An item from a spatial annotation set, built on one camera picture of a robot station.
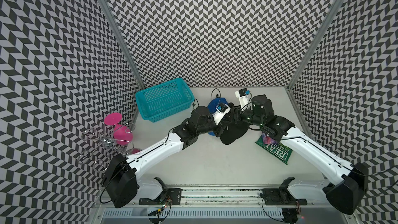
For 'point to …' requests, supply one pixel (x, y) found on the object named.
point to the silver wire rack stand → (106, 146)
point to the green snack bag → (277, 150)
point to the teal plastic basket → (165, 100)
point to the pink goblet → (122, 135)
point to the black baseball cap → (232, 131)
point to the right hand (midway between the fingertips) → (227, 112)
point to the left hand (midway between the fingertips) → (228, 122)
